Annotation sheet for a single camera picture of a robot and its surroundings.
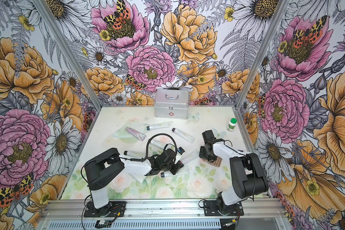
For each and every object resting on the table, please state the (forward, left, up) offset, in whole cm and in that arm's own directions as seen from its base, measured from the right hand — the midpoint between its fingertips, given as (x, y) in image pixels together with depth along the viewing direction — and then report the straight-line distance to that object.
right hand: (204, 159), depth 91 cm
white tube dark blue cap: (-8, +14, +1) cm, 16 cm away
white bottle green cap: (+21, -22, +7) cm, 31 cm away
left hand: (-4, +16, -1) cm, 16 cm away
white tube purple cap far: (+18, +11, +1) cm, 21 cm away
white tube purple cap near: (-16, +34, +22) cm, 43 cm away
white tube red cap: (+1, +10, +1) cm, 10 cm away
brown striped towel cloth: (-3, -7, 0) cm, 8 cm away
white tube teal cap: (+27, +29, +1) cm, 40 cm away
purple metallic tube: (+18, +42, +1) cm, 46 cm away
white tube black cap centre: (+11, +29, +2) cm, 31 cm away
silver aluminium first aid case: (+39, +20, +11) cm, 45 cm away
